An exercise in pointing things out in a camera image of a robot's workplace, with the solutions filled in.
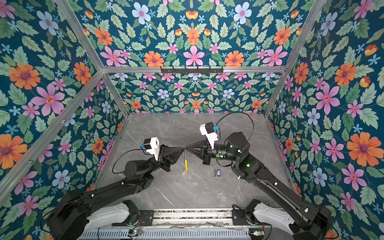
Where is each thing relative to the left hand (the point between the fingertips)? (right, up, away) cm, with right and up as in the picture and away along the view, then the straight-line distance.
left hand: (182, 150), depth 53 cm
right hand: (+2, 0, +2) cm, 3 cm away
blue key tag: (+17, -20, +36) cm, 44 cm away
